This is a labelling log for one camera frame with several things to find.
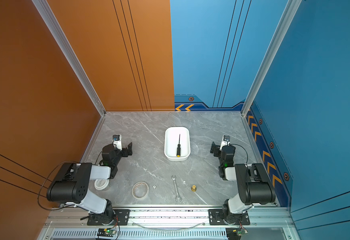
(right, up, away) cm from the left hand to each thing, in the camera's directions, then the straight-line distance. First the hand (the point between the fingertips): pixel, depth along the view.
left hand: (124, 141), depth 94 cm
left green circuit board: (0, -41, -23) cm, 47 cm away
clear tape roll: (+13, -26, -11) cm, 31 cm away
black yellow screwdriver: (+35, -6, +2) cm, 35 cm away
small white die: (+21, -24, -11) cm, 34 cm away
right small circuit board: (+61, -41, -24) cm, 77 cm away
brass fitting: (+43, -24, -14) cm, 51 cm away
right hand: (+61, -1, 0) cm, 61 cm away
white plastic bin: (+30, +3, +11) cm, 32 cm away
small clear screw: (+38, -22, -9) cm, 45 cm away
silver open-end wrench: (+34, -28, -14) cm, 47 cm away
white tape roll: (-6, -21, -17) cm, 27 cm away
